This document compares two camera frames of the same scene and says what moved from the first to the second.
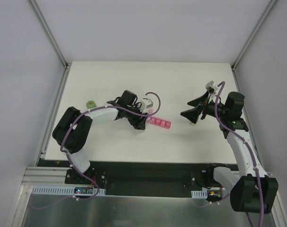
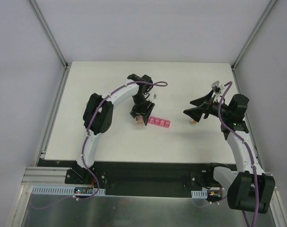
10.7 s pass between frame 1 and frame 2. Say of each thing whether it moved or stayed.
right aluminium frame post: stayed
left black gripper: moved
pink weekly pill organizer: stayed
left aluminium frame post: stayed
